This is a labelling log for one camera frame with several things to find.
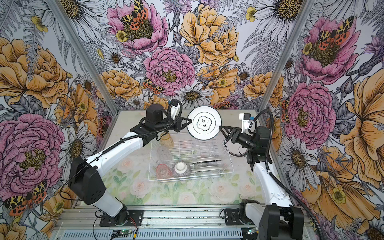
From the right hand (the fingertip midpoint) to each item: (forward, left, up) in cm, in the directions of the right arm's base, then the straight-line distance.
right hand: (221, 132), depth 74 cm
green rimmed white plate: (+6, -13, -28) cm, 32 cm away
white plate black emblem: (+4, +7, +1) cm, 9 cm away
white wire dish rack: (+3, +25, -27) cm, 37 cm away
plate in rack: (-12, +7, -15) cm, 20 cm away
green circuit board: (-37, +49, -28) cm, 67 cm away
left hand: (+4, +15, +1) cm, 16 cm away
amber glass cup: (+9, +31, -18) cm, 37 cm away
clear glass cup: (-1, +31, -17) cm, 35 cm away
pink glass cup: (-10, +31, -22) cm, 40 cm away
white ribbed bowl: (-10, +21, -20) cm, 31 cm away
